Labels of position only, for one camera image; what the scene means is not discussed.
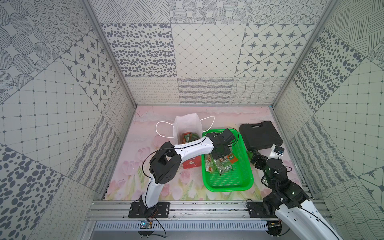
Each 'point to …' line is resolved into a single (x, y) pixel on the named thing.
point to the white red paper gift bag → (195, 162)
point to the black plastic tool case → (259, 135)
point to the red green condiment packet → (189, 136)
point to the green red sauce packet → (210, 164)
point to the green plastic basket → (240, 178)
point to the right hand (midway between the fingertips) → (262, 154)
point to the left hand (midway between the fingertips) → (228, 151)
